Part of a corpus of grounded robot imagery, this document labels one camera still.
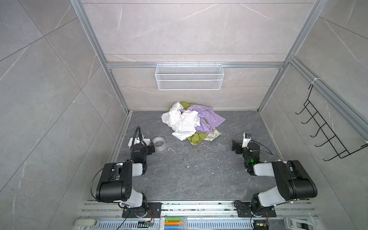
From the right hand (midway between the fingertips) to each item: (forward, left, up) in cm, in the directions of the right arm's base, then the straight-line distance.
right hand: (240, 139), depth 94 cm
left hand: (0, +65, +2) cm, 65 cm away
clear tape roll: (+2, +55, -6) cm, 56 cm away
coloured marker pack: (-45, +43, -4) cm, 62 cm away
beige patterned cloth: (+7, +18, -6) cm, 20 cm away
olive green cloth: (+4, +29, -3) cm, 30 cm away
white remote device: (-44, +86, -1) cm, 96 cm away
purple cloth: (+20, +19, -1) cm, 27 cm away
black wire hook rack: (-22, -31, +25) cm, 45 cm away
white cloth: (+11, +38, +4) cm, 40 cm away
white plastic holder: (-46, -16, -4) cm, 49 cm away
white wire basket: (+40, +33, +23) cm, 57 cm away
